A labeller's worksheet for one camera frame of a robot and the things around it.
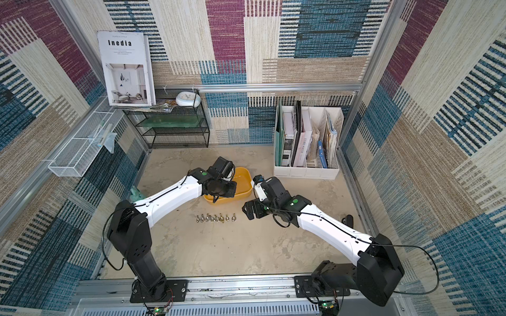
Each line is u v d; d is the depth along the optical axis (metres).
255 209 0.70
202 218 0.92
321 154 0.94
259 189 0.71
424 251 0.65
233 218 0.92
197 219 0.92
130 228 0.46
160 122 0.98
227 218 0.92
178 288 0.74
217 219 0.91
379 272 0.40
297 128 0.88
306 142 0.94
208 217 0.92
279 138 1.19
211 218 0.92
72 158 0.70
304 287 0.73
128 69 0.77
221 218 0.91
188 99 0.89
